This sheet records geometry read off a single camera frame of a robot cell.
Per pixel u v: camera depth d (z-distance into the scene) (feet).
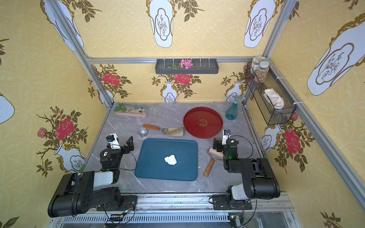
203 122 3.51
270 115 2.91
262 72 2.62
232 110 3.49
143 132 3.39
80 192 1.41
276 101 2.25
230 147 2.31
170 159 2.88
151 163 2.90
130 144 2.68
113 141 2.45
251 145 3.05
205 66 3.03
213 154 2.95
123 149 2.55
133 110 3.72
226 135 2.63
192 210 2.39
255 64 2.82
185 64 2.89
